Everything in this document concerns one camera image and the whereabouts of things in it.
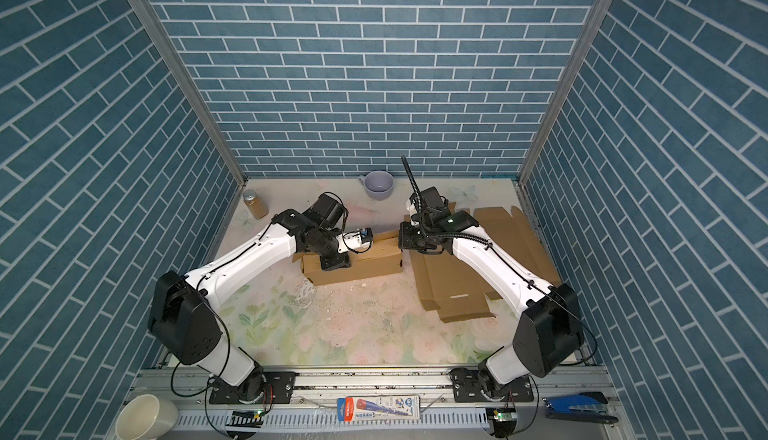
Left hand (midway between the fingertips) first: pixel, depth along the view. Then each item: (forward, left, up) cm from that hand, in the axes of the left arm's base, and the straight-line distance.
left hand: (348, 255), depth 84 cm
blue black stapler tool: (-36, -58, -9) cm, 69 cm away
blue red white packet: (-35, -10, -12) cm, 38 cm away
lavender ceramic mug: (+37, -8, -9) cm, 39 cm away
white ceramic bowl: (-36, +43, -9) cm, 57 cm away
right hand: (+3, -14, +6) cm, 15 cm away
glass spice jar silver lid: (+25, +36, -7) cm, 44 cm away
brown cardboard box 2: (-5, -31, -13) cm, 34 cm away
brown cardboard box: (-2, -10, +1) cm, 10 cm away
